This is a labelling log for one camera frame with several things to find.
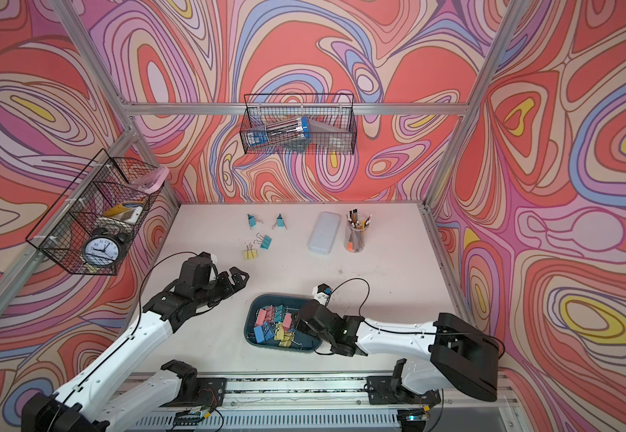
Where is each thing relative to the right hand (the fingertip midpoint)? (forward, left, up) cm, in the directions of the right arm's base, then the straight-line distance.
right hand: (294, 324), depth 80 cm
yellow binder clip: (+29, +18, -3) cm, 34 cm away
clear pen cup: (+30, -22, +7) cm, 38 cm away
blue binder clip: (-2, +11, -2) cm, 11 cm away
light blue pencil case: (+39, -11, -4) cm, 40 cm away
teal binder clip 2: (+44, +7, -2) cm, 45 cm away
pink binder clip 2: (+4, +11, -2) cm, 12 cm away
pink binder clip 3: (+1, +2, -1) cm, 3 cm away
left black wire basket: (+20, +55, +25) cm, 64 cm away
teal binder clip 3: (+35, +12, -4) cm, 37 cm away
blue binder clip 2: (-1, +8, -3) cm, 9 cm away
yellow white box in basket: (+24, +46, +27) cm, 58 cm away
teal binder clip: (+45, +19, -2) cm, 49 cm away
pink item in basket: (+32, +41, +30) cm, 60 cm away
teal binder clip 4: (+4, +5, -3) cm, 8 cm away
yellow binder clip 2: (-2, +2, -4) cm, 5 cm away
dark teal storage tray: (-3, -3, -5) cm, 7 cm away
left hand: (+10, +15, +9) cm, 20 cm away
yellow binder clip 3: (-1, +5, -3) cm, 6 cm away
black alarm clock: (+11, +47, +26) cm, 55 cm away
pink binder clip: (+5, +8, -4) cm, 10 cm away
